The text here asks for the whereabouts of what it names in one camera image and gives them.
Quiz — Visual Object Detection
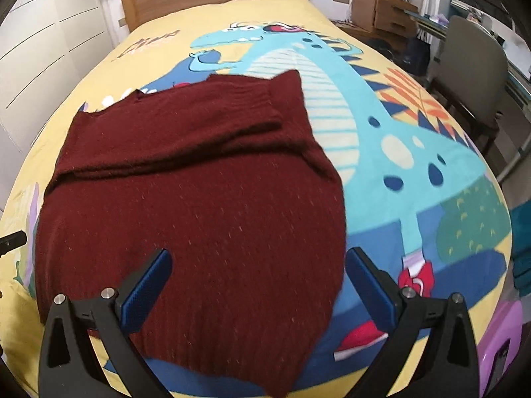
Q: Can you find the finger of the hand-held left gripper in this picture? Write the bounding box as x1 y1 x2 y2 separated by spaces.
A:
0 232 28 255

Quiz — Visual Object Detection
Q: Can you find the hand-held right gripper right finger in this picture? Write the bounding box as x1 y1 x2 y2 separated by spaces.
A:
345 247 491 398

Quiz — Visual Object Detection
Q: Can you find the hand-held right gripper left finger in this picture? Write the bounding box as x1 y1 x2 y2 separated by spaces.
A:
38 249 173 398

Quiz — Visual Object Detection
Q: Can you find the dark red knitted sweater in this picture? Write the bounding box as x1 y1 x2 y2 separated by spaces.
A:
33 69 348 398

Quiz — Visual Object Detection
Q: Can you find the bed with dinosaur cover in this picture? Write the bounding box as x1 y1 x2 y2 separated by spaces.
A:
0 0 516 398

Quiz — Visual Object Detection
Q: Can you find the stack of teal folded cloth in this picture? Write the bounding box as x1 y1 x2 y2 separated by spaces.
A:
510 205 531 296

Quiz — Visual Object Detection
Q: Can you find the white wardrobe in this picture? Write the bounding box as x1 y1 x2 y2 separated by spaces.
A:
0 0 122 148

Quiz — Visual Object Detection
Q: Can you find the dark blue bag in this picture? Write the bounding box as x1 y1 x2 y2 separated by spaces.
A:
403 36 430 76

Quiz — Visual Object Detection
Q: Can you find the olive green chair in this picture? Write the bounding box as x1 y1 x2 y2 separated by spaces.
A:
426 15 509 155

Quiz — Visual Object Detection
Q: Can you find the white desk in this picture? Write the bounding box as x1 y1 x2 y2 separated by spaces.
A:
416 0 531 184

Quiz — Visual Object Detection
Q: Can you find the low wooden bedside table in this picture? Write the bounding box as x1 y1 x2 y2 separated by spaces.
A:
330 19 374 42

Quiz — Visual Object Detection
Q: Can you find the wooden drawer cabinet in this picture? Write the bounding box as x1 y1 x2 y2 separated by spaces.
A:
350 0 419 36

